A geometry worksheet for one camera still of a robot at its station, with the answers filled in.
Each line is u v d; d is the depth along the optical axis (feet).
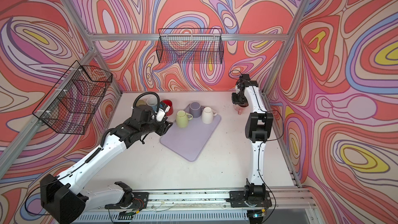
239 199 2.35
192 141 3.08
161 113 2.22
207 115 3.14
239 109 3.25
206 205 2.40
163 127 2.22
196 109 3.25
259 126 2.02
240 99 2.91
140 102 3.34
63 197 1.22
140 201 2.37
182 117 3.07
